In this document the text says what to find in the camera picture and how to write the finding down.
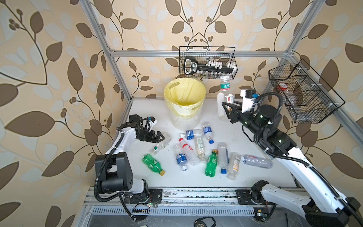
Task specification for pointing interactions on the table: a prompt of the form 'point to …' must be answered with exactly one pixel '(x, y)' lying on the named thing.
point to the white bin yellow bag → (184, 97)
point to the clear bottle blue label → (181, 156)
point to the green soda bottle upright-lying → (211, 165)
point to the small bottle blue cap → (208, 131)
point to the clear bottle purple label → (256, 161)
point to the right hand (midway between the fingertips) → (226, 102)
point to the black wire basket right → (309, 99)
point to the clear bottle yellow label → (234, 162)
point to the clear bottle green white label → (200, 142)
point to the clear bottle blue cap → (222, 157)
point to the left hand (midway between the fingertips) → (154, 136)
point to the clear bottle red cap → (190, 152)
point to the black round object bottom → (199, 223)
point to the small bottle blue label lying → (191, 134)
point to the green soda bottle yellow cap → (153, 164)
